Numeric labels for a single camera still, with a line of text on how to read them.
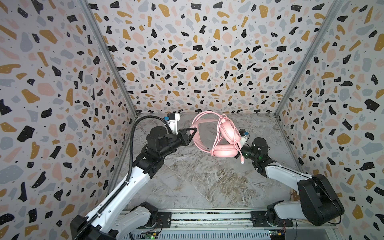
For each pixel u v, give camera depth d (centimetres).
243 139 75
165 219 74
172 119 60
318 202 43
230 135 56
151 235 70
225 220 76
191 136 65
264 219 72
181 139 59
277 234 72
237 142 58
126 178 45
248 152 73
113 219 41
